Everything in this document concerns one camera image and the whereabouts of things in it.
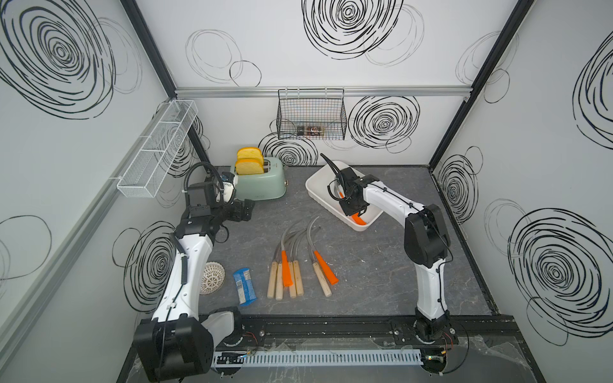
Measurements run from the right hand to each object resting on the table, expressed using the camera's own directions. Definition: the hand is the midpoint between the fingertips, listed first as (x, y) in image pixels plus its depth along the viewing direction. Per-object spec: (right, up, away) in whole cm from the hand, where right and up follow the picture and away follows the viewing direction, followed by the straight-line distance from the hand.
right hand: (354, 207), depth 96 cm
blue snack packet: (-40, -26, -15) cm, 50 cm away
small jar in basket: (-17, +30, -8) cm, 35 cm away
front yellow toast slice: (-42, +17, -3) cm, 45 cm away
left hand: (-42, +4, -17) cm, 45 cm away
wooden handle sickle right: (-15, -22, -12) cm, 29 cm away
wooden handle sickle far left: (-31, -23, -12) cm, 41 cm away
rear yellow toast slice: (-43, +22, 0) cm, 48 cm away
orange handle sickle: (-26, -23, -13) cm, 37 cm away
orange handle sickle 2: (-11, -23, -11) cm, 28 cm away
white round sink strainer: (-53, -25, -12) cm, 59 cm away
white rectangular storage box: (-15, +8, +12) cm, 21 cm away
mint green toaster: (-35, +10, +6) cm, 37 cm away
